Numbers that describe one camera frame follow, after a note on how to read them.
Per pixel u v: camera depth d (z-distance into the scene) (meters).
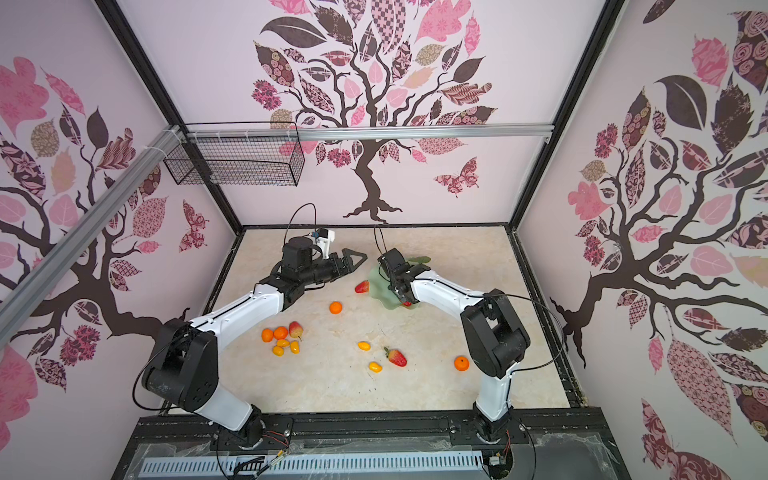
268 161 0.80
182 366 0.44
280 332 0.90
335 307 0.96
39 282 0.53
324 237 0.78
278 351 0.87
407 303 0.95
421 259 0.96
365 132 0.94
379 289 0.99
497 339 0.48
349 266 0.74
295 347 0.88
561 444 0.73
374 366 0.84
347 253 0.76
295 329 0.90
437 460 0.78
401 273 0.70
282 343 0.88
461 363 0.83
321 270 0.74
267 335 0.88
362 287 1.00
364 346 0.87
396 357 0.85
